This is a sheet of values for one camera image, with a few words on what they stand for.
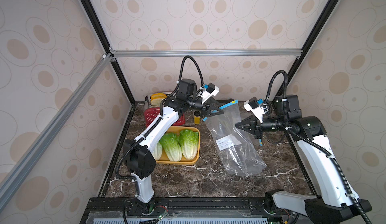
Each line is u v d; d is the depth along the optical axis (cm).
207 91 60
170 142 85
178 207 75
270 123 53
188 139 89
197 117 100
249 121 56
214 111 67
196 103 64
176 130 99
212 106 63
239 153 66
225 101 95
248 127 59
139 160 46
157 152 85
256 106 51
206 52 92
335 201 37
